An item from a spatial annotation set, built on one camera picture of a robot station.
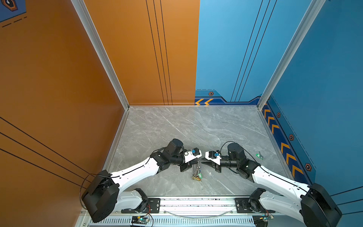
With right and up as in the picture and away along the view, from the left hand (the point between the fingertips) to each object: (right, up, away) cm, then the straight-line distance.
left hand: (196, 160), depth 78 cm
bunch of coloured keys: (+1, -9, 0) cm, 9 cm away
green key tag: (+41, -1, +14) cm, 44 cm away
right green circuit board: (+32, -28, -8) cm, 43 cm away
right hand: (+3, +1, -2) cm, 4 cm away
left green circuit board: (-29, -28, -7) cm, 41 cm away
